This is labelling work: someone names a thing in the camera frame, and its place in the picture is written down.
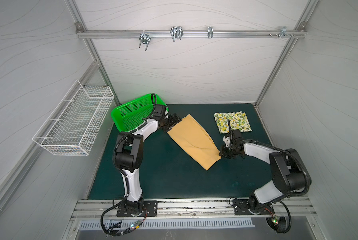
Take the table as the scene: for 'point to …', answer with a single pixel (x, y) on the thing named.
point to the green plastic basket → (129, 116)
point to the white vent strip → (174, 224)
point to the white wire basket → (73, 128)
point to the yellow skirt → (195, 140)
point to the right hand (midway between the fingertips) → (222, 150)
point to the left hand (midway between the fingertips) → (180, 120)
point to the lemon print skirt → (238, 120)
